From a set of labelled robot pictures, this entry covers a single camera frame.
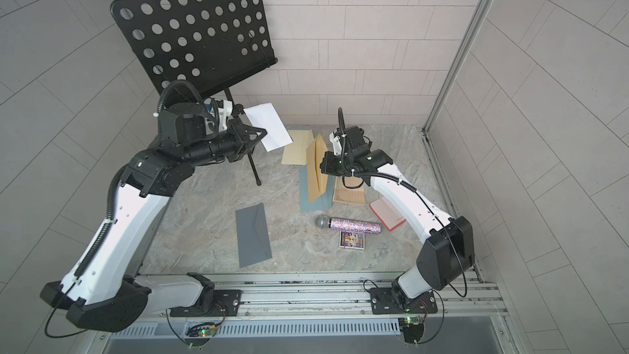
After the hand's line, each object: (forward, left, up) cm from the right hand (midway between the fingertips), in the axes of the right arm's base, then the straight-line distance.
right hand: (319, 165), depth 78 cm
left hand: (-5, +10, +21) cm, 24 cm away
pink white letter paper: (-7, -24, -23) cm, 34 cm away
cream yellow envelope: (+21, +11, -18) cm, 29 cm away
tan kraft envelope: (-5, +1, -3) cm, 6 cm away
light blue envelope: (-2, -1, -20) cm, 20 cm away
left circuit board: (-41, +35, -20) cm, 57 cm away
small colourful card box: (-17, -9, -21) cm, 28 cm away
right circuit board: (-42, -24, -23) cm, 53 cm away
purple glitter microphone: (-11, -1, -18) cm, 21 cm away
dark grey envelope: (-14, +24, -19) cm, 34 cm away
